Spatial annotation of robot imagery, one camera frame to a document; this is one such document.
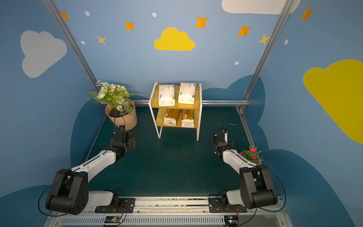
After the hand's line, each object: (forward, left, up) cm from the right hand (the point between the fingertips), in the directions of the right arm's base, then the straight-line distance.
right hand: (226, 142), depth 92 cm
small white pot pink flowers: (-13, -10, +11) cm, 20 cm away
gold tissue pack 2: (+3, +26, +14) cm, 30 cm away
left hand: (-4, +67, +3) cm, 67 cm away
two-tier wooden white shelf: (+5, +33, +27) cm, 43 cm away
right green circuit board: (-42, +1, -9) cm, 43 cm away
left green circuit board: (-46, +63, -7) cm, 78 cm away
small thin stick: (+22, -9, -7) cm, 25 cm away
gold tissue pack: (+4, +37, +14) cm, 40 cm away
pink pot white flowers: (+15, +73, +13) cm, 75 cm away
